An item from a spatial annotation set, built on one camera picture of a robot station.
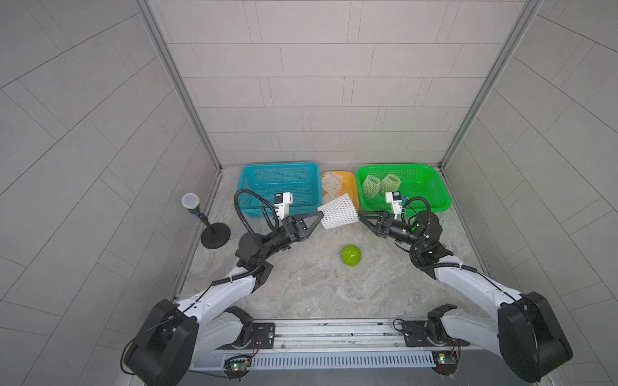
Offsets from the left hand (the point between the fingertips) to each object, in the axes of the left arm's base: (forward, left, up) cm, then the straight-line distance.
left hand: (325, 223), depth 62 cm
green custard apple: (+32, -21, -22) cm, 44 cm away
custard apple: (+33, -29, -23) cm, 50 cm away
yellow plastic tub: (+37, -12, -28) cm, 48 cm away
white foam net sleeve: (+32, -21, -22) cm, 44 cm away
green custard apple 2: (+2, -10, -25) cm, 27 cm away
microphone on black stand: (+12, +41, -29) cm, 52 cm away
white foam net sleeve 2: (+36, -28, -21) cm, 50 cm away
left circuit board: (-28, +23, -28) cm, 46 cm away
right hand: (+6, -11, -9) cm, 15 cm away
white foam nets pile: (+34, -4, -24) cm, 42 cm away
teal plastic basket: (+38, +29, -30) cm, 56 cm away
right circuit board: (-27, -35, -31) cm, 54 cm away
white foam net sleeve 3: (+2, -4, +2) cm, 5 cm away
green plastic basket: (+39, -41, -27) cm, 63 cm away
